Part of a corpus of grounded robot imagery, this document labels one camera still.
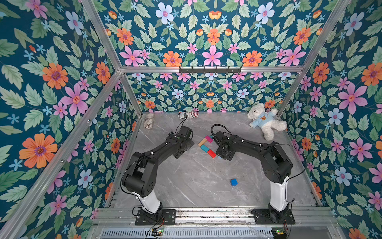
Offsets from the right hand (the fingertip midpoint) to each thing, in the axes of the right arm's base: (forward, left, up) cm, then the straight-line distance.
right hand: (221, 155), depth 96 cm
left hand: (+3, +21, +6) cm, 22 cm away
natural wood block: (+10, +12, +1) cm, 16 cm away
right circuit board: (-40, -27, -4) cm, 48 cm away
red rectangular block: (+2, +6, -1) cm, 6 cm away
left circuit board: (-42, +33, -3) cm, 54 cm away
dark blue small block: (-17, -7, -1) cm, 18 cm away
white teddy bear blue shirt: (+27, -32, +7) cm, 43 cm away
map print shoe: (+26, +54, +5) cm, 60 cm away
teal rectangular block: (+5, +11, 0) cm, 12 cm away
